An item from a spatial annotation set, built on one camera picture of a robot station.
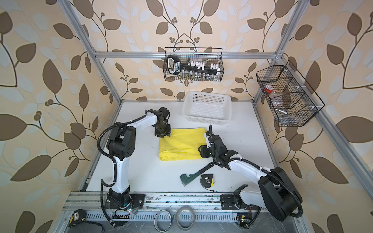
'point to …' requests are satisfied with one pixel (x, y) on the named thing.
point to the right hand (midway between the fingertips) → (201, 148)
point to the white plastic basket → (207, 108)
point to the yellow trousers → (182, 144)
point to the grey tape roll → (194, 218)
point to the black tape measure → (207, 180)
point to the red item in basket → (269, 89)
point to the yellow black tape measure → (78, 216)
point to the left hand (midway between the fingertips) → (166, 133)
